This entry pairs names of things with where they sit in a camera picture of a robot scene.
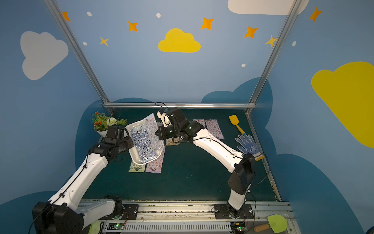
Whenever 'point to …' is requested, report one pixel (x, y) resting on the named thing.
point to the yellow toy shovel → (234, 120)
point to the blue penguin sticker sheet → (142, 144)
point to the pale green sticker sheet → (136, 167)
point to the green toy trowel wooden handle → (278, 223)
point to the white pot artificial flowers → (101, 123)
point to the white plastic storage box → (131, 146)
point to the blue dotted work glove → (251, 146)
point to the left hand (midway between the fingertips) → (134, 140)
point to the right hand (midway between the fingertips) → (158, 131)
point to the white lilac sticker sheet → (158, 143)
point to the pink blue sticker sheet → (201, 121)
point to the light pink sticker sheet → (156, 166)
